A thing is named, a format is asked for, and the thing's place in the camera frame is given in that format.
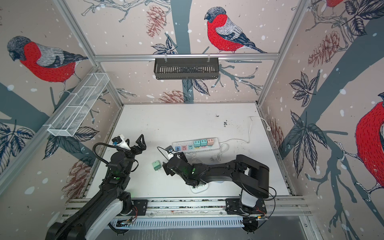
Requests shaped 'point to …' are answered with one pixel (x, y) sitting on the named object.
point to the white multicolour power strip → (188, 146)
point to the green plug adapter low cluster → (156, 165)
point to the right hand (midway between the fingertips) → (167, 161)
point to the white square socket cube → (199, 188)
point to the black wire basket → (206, 68)
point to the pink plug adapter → (210, 142)
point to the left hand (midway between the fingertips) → (135, 137)
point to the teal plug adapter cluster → (197, 143)
